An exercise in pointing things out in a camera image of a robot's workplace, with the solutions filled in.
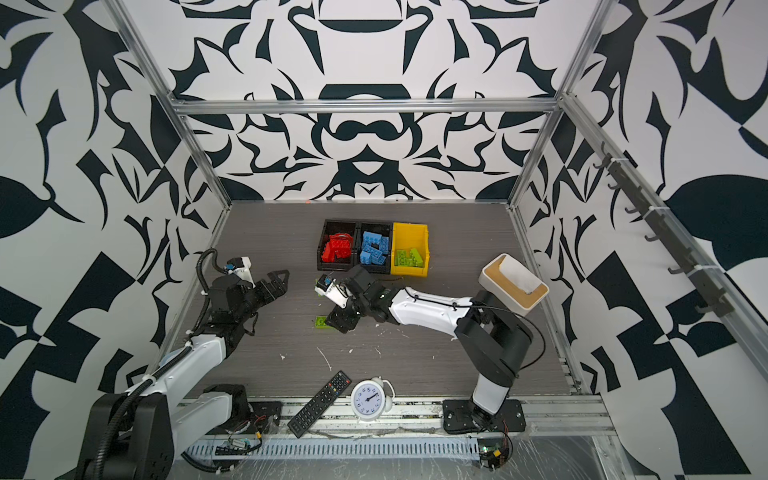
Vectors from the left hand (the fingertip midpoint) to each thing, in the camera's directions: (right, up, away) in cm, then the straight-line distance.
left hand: (277, 272), depth 86 cm
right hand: (+17, -9, -2) cm, 19 cm away
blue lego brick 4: (+24, +3, +12) cm, 27 cm away
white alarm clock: (+27, -30, -11) cm, 42 cm away
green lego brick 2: (+12, -15, +4) cm, 19 cm away
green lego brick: (+36, +2, +15) cm, 39 cm away
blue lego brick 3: (+28, +3, +13) cm, 31 cm away
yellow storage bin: (+39, +10, +24) cm, 47 cm away
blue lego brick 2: (+30, +7, +19) cm, 37 cm away
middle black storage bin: (+30, +13, +25) cm, 41 cm away
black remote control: (+13, -33, -12) cm, 37 cm away
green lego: (+41, +2, +16) cm, 44 cm away
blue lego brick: (+26, +9, +19) cm, 33 cm away
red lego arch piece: (+16, +7, +14) cm, 22 cm away
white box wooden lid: (+70, -4, +6) cm, 70 cm away
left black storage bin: (+16, +13, +22) cm, 31 cm away
